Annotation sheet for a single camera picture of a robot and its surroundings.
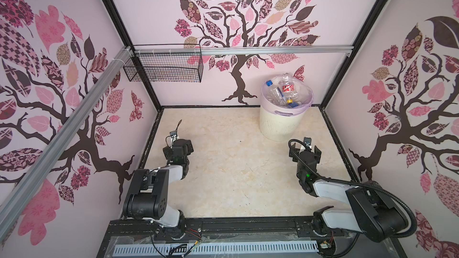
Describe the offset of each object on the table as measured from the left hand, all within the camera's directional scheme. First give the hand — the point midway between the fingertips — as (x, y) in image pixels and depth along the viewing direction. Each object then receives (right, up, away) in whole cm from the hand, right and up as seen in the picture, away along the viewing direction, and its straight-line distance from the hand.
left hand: (178, 146), depth 94 cm
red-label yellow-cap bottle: (+58, +31, -4) cm, 66 cm away
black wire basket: (-16, +51, +28) cm, 61 cm away
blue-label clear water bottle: (+62, +22, -1) cm, 66 cm away
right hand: (+67, +2, -6) cm, 67 cm away
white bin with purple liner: (+54, +12, -4) cm, 55 cm away
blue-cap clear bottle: (+53, +28, 0) cm, 60 cm away
